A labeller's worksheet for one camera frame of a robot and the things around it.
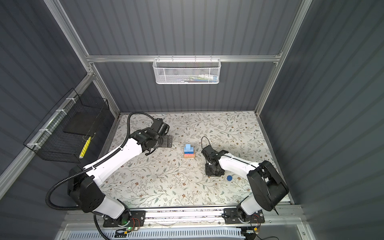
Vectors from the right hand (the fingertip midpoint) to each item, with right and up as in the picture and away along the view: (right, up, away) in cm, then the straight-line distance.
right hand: (212, 174), depth 88 cm
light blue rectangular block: (-12, +14, +3) cm, 19 cm away
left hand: (-28, +21, -5) cm, 36 cm away
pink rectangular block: (-14, +10, +6) cm, 18 cm away
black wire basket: (-74, +25, -16) cm, 80 cm away
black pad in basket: (-69, +30, -11) cm, 76 cm away
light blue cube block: (-15, +16, +1) cm, 22 cm away
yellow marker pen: (-62, +19, -19) cm, 68 cm away
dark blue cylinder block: (+10, -2, -2) cm, 10 cm away
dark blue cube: (-16, +12, +5) cm, 21 cm away
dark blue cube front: (-14, +12, +5) cm, 19 cm away
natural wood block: (-14, +8, +7) cm, 18 cm away
